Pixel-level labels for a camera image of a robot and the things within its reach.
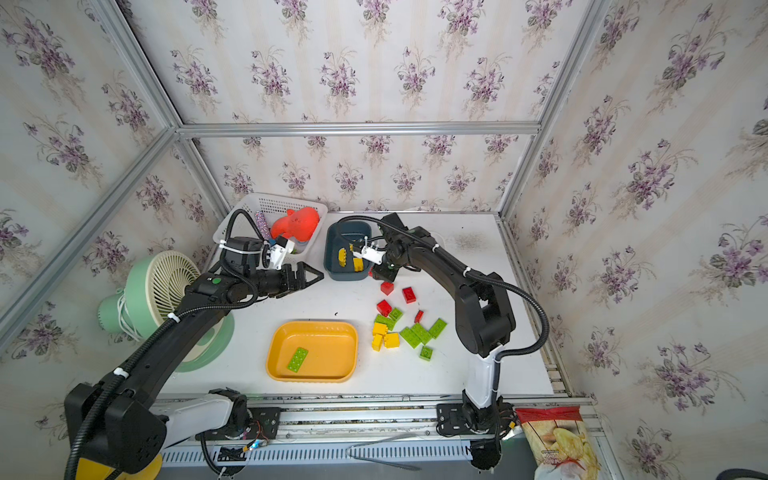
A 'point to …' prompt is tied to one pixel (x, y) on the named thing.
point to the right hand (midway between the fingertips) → (390, 267)
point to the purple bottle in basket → (263, 224)
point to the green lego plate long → (408, 335)
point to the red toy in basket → (300, 224)
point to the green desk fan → (153, 290)
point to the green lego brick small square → (395, 314)
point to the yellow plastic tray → (312, 351)
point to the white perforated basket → (274, 206)
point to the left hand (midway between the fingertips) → (314, 280)
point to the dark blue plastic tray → (342, 234)
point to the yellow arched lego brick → (342, 257)
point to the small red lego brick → (418, 317)
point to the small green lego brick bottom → (426, 353)
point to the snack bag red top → (559, 442)
